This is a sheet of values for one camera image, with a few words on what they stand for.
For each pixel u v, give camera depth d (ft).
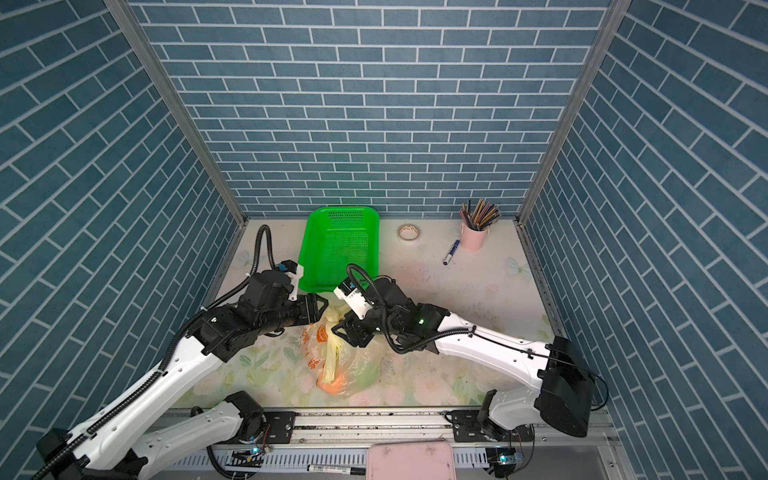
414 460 2.22
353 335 2.03
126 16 2.31
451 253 3.56
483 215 3.46
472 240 3.55
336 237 3.79
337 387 2.37
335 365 2.31
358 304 2.07
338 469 2.23
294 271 2.18
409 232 3.81
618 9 2.30
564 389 1.32
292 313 2.02
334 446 2.34
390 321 1.78
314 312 2.11
